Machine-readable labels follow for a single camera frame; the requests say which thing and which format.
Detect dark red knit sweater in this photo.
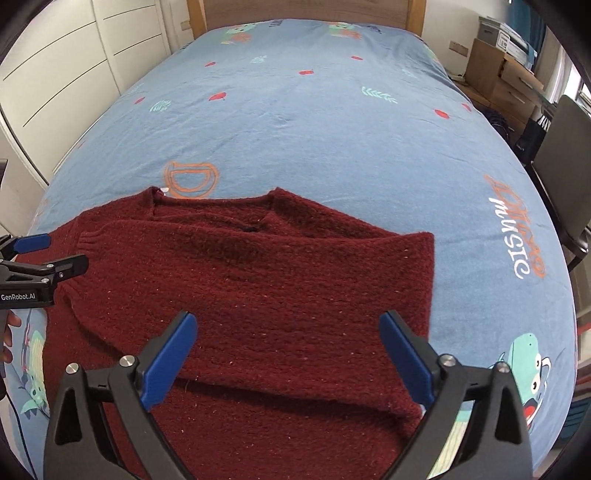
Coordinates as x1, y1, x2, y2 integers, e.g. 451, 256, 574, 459
25, 188, 435, 479

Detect person left hand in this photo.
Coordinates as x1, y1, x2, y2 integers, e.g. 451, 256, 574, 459
1, 311, 22, 363

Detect white wardrobe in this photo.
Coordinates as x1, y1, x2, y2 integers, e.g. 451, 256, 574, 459
1, 1, 193, 183

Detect grey office chair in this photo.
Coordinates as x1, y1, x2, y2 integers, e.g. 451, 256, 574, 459
526, 96, 591, 271

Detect wooden headboard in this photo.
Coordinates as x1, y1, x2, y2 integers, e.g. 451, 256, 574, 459
186, 0, 427, 38

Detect blue cartoon bed cover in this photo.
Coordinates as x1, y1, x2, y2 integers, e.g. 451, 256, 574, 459
4, 20, 577, 479

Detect wooden drawer cabinet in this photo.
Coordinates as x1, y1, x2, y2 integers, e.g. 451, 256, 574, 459
456, 39, 544, 135

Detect white printer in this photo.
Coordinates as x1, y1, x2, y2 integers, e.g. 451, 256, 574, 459
477, 16, 537, 70

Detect wall socket plate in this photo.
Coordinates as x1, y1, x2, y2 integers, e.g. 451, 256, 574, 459
449, 41, 469, 57

